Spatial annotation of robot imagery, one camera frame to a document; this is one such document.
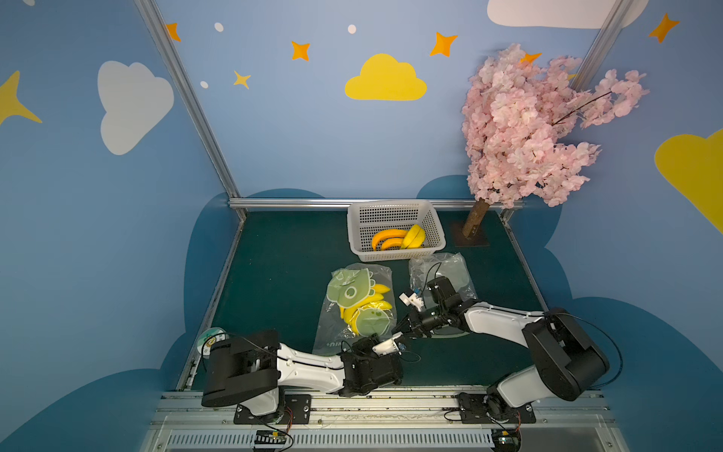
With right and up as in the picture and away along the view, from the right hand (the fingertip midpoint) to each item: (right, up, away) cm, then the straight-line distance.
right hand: (397, 329), depth 82 cm
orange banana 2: (+2, +26, +27) cm, 37 cm away
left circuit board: (-35, -26, -9) cm, 44 cm away
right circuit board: (+28, -26, -9) cm, 39 cm away
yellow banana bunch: (+9, +27, +23) cm, 37 cm away
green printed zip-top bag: (-15, +11, +12) cm, 22 cm away
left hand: (-6, -2, +1) cm, 6 cm away
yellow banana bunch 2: (-6, +6, +8) cm, 12 cm away
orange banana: (-1, +29, +28) cm, 41 cm away
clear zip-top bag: (+11, +16, +16) cm, 26 cm away
